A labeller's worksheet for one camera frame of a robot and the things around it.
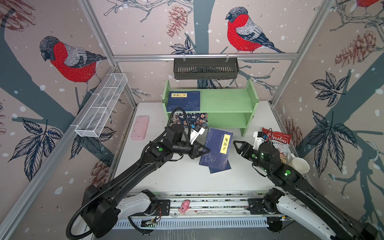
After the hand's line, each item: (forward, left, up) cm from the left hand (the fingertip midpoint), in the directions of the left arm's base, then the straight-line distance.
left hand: (208, 151), depth 66 cm
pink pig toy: (-18, +11, -24) cm, 32 cm away
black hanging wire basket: (+63, -2, +3) cm, 63 cm away
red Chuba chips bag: (+17, -49, -20) cm, 55 cm away
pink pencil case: (+32, +46, -26) cm, 62 cm away
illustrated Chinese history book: (+28, +6, -11) cm, 31 cm away
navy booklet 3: (+29, +9, +4) cm, 31 cm away
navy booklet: (+5, -5, +1) cm, 7 cm away
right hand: (+6, -14, -5) cm, 16 cm away
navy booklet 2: (-4, -8, -7) cm, 12 cm away
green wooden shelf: (+25, -11, +1) cm, 28 cm away
